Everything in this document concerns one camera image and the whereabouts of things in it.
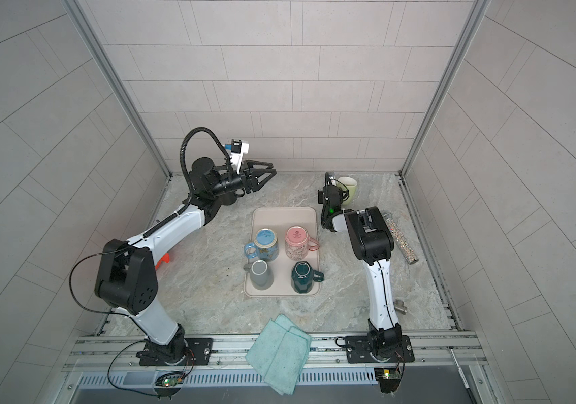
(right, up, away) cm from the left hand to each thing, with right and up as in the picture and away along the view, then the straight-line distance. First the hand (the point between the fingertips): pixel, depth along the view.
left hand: (275, 171), depth 73 cm
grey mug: (-5, -33, +5) cm, 34 cm away
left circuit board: (-27, -55, -9) cm, 62 cm away
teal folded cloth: (+1, -52, -3) cm, 52 cm away
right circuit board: (+32, -57, -5) cm, 66 cm away
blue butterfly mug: (-4, -25, +9) cm, 27 cm away
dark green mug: (+8, -32, +2) cm, 33 cm away
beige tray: (-1, -17, +30) cm, 34 cm away
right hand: (+20, -1, +35) cm, 40 cm away
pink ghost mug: (+7, -23, +9) cm, 26 cm away
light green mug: (+27, -3, +28) cm, 39 cm away
